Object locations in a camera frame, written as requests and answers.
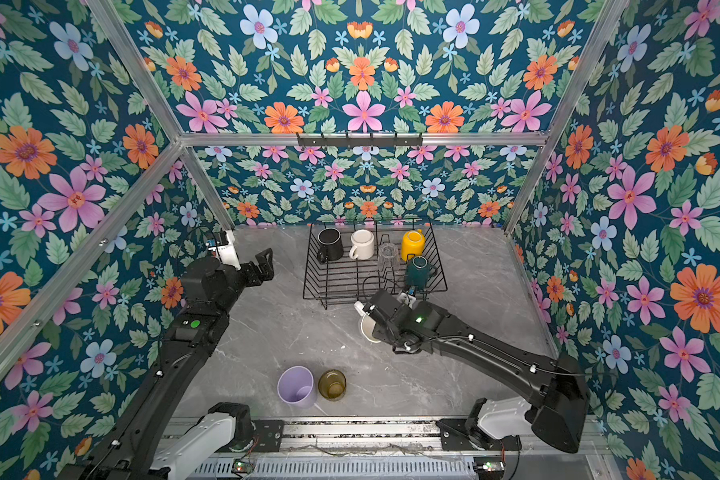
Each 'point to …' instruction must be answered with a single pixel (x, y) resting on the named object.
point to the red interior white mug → (364, 244)
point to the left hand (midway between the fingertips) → (255, 243)
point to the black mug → (330, 244)
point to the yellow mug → (412, 244)
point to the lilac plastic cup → (295, 385)
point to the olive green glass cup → (332, 385)
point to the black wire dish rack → (358, 260)
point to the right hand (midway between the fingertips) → (378, 330)
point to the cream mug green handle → (419, 271)
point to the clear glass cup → (388, 252)
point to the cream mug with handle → (367, 325)
